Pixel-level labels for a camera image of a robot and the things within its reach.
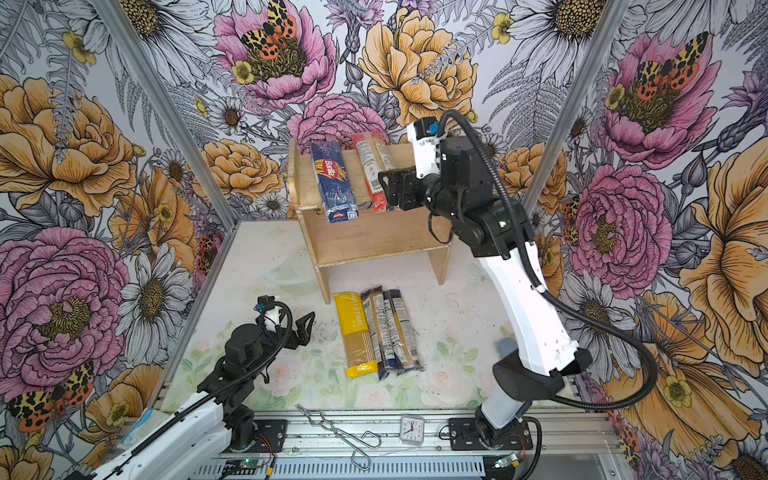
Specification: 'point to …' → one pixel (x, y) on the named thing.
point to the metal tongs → (359, 458)
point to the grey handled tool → (506, 346)
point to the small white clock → (412, 430)
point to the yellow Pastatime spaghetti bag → (360, 357)
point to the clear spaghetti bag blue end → (400, 348)
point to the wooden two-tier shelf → (375, 234)
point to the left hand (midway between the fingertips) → (300, 320)
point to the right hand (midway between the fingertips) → (395, 184)
